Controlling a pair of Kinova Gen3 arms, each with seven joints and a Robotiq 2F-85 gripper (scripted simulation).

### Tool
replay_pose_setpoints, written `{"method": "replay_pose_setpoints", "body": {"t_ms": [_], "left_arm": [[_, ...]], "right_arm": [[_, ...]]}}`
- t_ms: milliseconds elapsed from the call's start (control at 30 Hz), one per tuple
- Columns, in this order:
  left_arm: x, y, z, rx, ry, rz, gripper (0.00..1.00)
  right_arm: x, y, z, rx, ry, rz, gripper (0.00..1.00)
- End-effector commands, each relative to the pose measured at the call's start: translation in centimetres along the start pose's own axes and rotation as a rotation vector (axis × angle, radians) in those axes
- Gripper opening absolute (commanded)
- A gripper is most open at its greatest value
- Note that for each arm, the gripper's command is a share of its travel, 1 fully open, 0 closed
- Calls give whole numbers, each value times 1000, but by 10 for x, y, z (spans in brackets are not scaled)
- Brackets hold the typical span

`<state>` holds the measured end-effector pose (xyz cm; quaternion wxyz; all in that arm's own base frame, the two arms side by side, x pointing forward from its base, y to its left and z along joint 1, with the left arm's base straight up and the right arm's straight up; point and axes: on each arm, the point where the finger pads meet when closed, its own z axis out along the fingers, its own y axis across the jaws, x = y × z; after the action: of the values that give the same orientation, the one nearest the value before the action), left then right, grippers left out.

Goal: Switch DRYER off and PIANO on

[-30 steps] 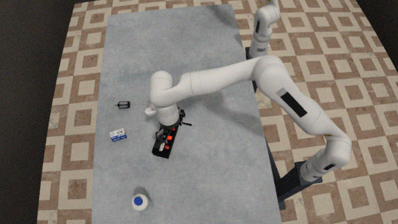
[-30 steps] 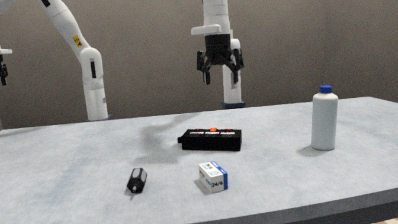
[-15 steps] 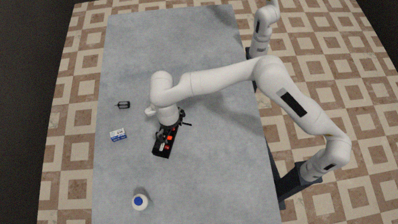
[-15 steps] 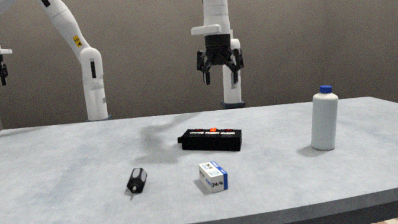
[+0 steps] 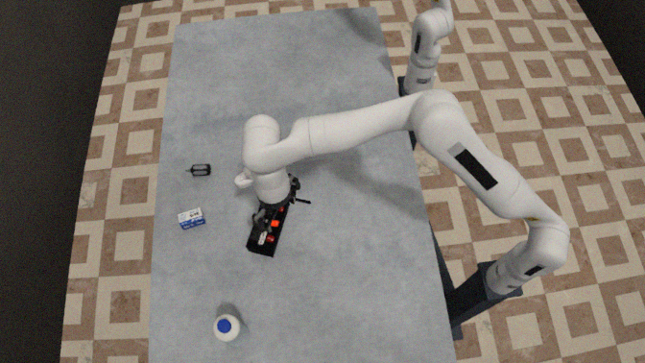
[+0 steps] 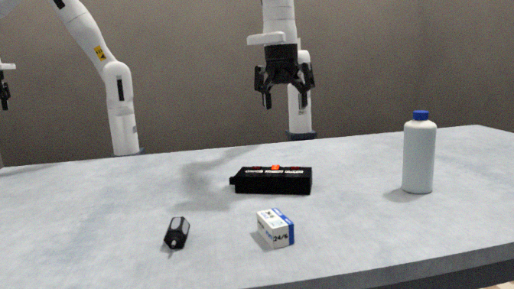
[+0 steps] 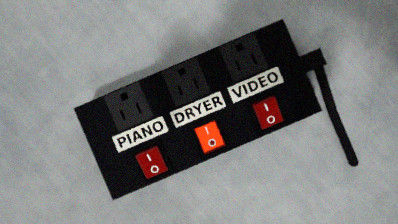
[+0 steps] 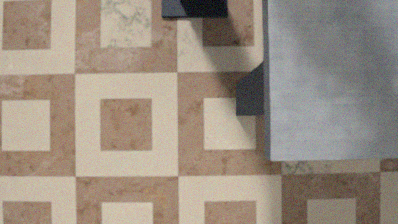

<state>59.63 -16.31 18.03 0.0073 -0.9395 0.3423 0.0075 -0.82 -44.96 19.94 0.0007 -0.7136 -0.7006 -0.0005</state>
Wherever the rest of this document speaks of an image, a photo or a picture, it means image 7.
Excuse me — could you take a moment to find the black power strip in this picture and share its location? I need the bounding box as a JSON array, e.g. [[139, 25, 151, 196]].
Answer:
[[73, 19, 359, 200]]

